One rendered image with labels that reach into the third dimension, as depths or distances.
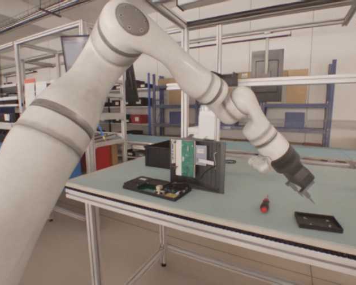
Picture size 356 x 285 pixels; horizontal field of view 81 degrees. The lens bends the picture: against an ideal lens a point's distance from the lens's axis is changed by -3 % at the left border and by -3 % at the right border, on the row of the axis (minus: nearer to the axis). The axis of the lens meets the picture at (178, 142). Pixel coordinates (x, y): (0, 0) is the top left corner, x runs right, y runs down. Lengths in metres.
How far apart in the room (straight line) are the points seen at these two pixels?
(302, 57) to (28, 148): 4.91
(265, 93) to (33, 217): 2.59
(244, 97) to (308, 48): 4.54
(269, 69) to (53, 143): 2.52
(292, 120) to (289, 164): 3.85
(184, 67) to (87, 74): 0.17
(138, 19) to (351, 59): 4.82
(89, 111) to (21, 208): 0.14
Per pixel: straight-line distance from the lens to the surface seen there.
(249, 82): 1.46
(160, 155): 1.24
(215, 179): 0.91
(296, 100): 4.44
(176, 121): 5.04
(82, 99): 0.33
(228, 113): 0.55
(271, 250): 0.73
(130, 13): 0.41
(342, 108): 4.99
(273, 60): 2.68
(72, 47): 2.11
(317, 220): 0.80
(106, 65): 0.43
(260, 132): 0.57
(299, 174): 0.65
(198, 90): 0.47
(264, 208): 0.76
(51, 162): 0.29
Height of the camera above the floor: 1.33
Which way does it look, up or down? 8 degrees down
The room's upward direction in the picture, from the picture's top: straight up
